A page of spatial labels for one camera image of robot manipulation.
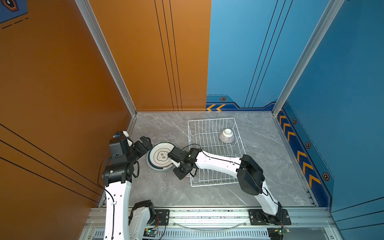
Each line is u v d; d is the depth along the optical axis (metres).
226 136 0.97
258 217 0.72
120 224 0.39
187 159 0.62
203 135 1.02
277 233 0.70
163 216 0.74
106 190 0.43
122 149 0.51
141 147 0.62
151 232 0.70
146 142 0.65
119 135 0.61
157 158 0.92
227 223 0.73
